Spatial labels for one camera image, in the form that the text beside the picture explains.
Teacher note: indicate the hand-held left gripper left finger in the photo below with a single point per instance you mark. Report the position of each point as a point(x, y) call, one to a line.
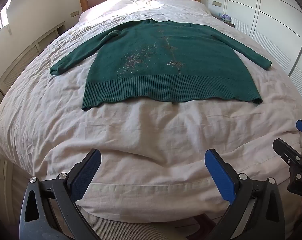
point(87, 172)

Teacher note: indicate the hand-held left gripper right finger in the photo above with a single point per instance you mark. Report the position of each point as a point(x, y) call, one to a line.
point(219, 175)

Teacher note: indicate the green knitted sweater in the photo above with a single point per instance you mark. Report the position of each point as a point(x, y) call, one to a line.
point(166, 67)

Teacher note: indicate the bed with beige cover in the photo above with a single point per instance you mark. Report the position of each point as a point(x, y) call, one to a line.
point(141, 135)

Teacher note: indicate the wooden nightstand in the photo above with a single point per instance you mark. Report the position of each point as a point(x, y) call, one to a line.
point(229, 24)

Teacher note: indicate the small blue box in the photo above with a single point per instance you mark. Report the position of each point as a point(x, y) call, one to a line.
point(225, 17)

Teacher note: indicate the window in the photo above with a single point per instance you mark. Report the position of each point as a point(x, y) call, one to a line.
point(1, 17)

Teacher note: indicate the wall switch plate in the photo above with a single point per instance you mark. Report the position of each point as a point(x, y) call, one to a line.
point(216, 3)
point(74, 14)

